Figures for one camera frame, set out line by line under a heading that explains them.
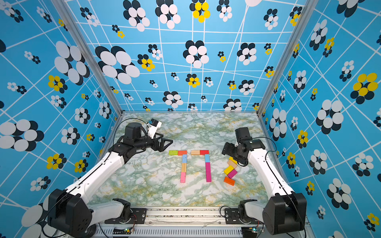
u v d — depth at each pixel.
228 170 0.89
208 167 0.91
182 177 0.87
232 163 0.91
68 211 0.39
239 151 0.59
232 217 0.72
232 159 0.73
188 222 0.72
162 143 0.69
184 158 0.94
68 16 0.71
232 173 0.87
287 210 0.39
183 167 0.89
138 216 0.73
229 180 0.85
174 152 0.96
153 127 0.69
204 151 0.97
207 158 0.94
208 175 0.87
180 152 0.97
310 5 0.68
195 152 0.97
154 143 0.69
